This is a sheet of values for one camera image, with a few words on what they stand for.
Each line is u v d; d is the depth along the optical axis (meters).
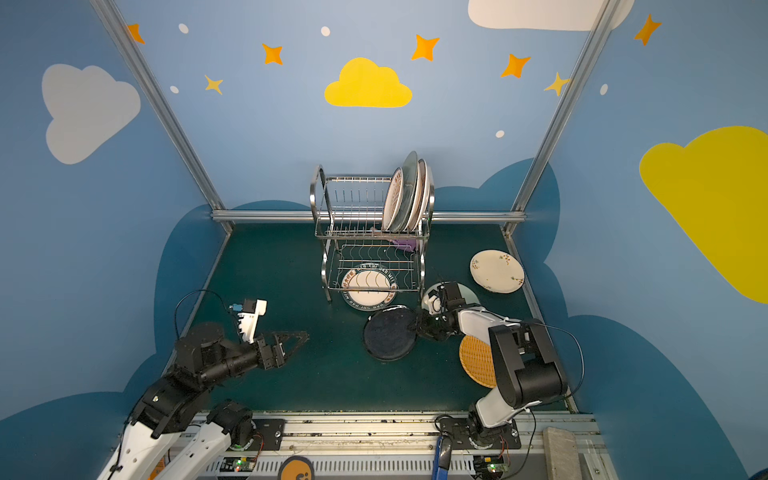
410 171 0.80
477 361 0.86
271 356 0.58
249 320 0.60
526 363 0.47
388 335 0.91
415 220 0.75
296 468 0.70
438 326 0.80
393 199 0.90
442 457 0.67
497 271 1.09
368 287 0.98
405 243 1.11
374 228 1.22
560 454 0.70
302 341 0.63
